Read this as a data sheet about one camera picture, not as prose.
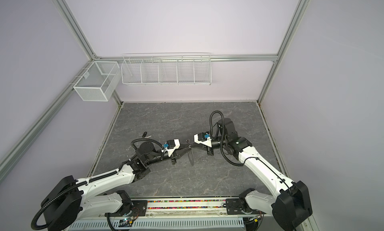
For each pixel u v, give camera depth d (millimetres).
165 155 617
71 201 402
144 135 1019
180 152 669
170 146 572
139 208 736
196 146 671
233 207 725
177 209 751
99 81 1004
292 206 388
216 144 635
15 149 529
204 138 582
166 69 997
